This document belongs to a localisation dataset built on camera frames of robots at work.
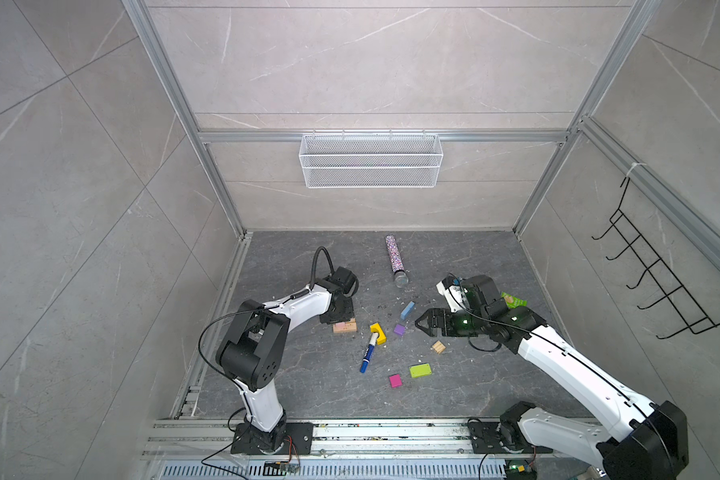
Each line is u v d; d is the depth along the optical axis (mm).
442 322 673
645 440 375
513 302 980
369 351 876
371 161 1009
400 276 1032
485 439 728
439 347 880
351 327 927
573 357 471
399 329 934
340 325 913
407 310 951
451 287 703
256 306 507
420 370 839
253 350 477
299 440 731
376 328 903
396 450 730
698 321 580
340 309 807
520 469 700
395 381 823
